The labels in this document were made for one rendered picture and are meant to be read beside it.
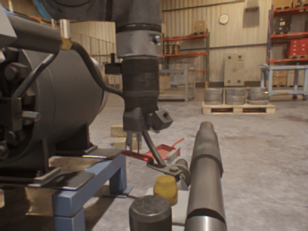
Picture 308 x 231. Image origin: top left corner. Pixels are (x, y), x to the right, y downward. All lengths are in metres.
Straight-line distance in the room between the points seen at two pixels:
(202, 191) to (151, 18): 0.34
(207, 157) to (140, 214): 0.09
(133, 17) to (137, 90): 0.13
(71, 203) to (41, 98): 0.39
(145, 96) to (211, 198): 0.30
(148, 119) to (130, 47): 0.14
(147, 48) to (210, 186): 0.31
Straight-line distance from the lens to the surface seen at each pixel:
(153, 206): 0.27
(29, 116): 0.62
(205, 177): 0.19
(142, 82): 0.43
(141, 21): 0.44
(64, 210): 0.95
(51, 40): 0.74
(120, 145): 2.10
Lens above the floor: 0.64
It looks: 9 degrees down
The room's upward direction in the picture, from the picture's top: 2 degrees counter-clockwise
